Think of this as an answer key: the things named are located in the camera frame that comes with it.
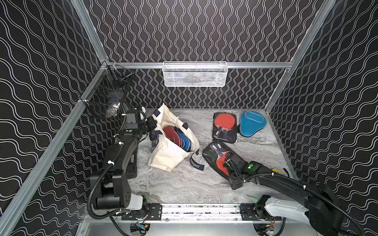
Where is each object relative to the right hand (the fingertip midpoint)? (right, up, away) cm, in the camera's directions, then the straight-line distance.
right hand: (223, 172), depth 84 cm
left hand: (-39, +31, 0) cm, 50 cm away
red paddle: (+6, +25, +23) cm, 35 cm away
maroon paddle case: (-31, +21, +10) cm, 38 cm away
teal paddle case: (+26, +29, +25) cm, 46 cm away
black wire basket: (-73, +45, +9) cm, 87 cm away
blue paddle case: (-21, +16, +4) cm, 27 cm away
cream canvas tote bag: (-32, +12, -4) cm, 34 cm away
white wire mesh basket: (-15, +73, +48) cm, 89 cm away
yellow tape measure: (+31, 0, +3) cm, 32 cm away
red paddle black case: (-3, +9, +8) cm, 12 cm away
